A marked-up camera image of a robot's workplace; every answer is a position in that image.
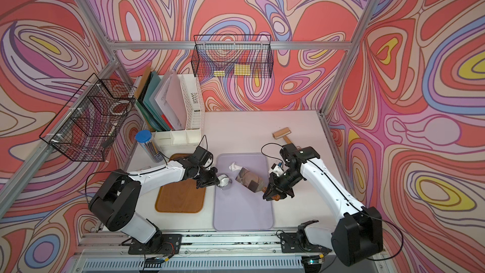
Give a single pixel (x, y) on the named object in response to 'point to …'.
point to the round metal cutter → (223, 180)
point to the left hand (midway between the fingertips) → (222, 182)
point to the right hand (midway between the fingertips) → (267, 203)
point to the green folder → (147, 110)
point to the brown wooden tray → (183, 196)
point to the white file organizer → (192, 103)
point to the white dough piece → (235, 167)
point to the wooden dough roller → (283, 132)
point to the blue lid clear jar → (144, 138)
